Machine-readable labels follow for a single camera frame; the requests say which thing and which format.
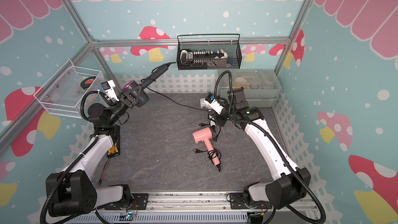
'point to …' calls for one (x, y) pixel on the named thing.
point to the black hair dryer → (143, 96)
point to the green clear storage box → (260, 87)
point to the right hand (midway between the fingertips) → (212, 112)
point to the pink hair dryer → (205, 134)
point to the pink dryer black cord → (214, 155)
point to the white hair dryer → (212, 114)
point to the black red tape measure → (86, 82)
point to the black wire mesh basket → (232, 51)
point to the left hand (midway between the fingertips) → (141, 89)
